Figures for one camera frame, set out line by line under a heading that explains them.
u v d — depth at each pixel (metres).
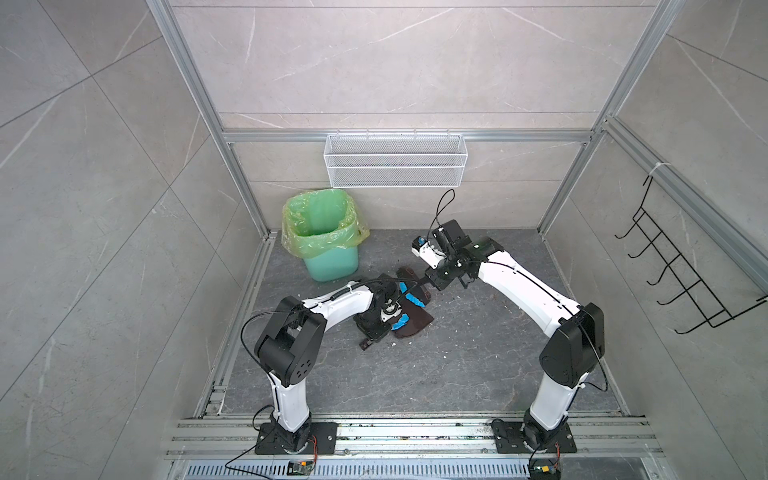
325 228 1.07
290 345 0.48
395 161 1.01
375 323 0.81
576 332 0.45
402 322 0.93
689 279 0.66
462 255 0.60
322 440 0.73
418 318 0.97
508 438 0.73
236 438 0.75
